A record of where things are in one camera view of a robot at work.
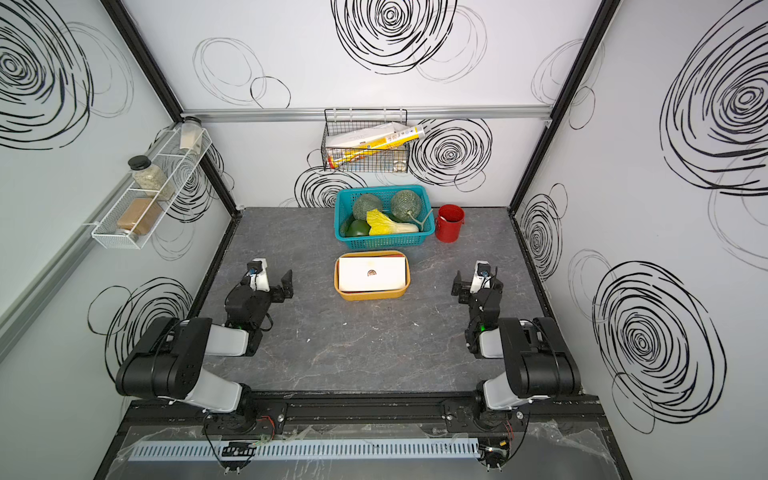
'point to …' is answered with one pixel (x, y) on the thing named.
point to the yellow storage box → (374, 295)
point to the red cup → (450, 219)
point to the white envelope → (372, 273)
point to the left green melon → (363, 203)
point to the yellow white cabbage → (380, 224)
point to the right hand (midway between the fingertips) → (479, 274)
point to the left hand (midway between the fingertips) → (274, 270)
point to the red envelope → (380, 256)
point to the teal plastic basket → (345, 196)
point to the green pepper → (355, 228)
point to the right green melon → (405, 206)
